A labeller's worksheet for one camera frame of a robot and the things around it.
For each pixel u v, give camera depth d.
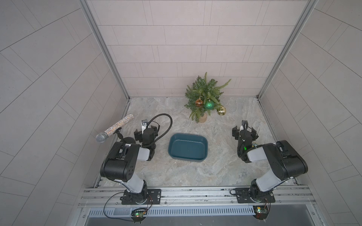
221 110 0.82
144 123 0.77
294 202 0.71
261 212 0.68
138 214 0.64
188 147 0.91
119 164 0.44
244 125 0.77
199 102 0.75
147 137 0.68
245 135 0.72
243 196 0.71
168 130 0.72
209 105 0.76
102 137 0.66
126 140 0.85
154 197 0.71
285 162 0.45
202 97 0.74
